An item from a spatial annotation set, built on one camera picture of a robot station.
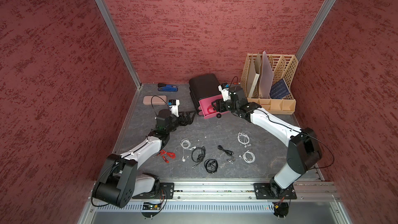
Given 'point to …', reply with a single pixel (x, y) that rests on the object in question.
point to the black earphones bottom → (211, 165)
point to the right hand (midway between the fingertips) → (215, 104)
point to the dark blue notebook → (279, 89)
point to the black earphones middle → (198, 155)
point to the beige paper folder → (253, 72)
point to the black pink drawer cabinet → (204, 89)
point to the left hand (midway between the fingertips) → (190, 114)
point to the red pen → (236, 83)
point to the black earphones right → (228, 153)
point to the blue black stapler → (164, 87)
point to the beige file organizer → (283, 66)
